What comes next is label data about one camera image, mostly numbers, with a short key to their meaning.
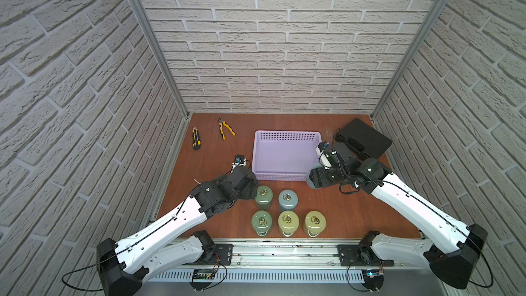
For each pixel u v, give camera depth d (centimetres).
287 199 79
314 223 74
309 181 72
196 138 107
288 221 74
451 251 40
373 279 71
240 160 65
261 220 73
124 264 38
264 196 79
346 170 54
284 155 101
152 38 86
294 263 73
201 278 71
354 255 74
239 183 53
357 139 103
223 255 74
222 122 114
